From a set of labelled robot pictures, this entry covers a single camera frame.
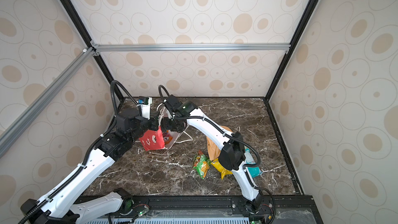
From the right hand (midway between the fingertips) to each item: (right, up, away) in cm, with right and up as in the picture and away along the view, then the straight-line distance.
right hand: (165, 130), depth 80 cm
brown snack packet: (+26, -12, +5) cm, 29 cm away
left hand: (+1, +10, -11) cm, 15 cm away
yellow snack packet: (+31, -21, -1) cm, 37 cm away
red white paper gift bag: (-1, -3, -9) cm, 10 cm away
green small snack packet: (+19, -18, +1) cm, 26 cm away
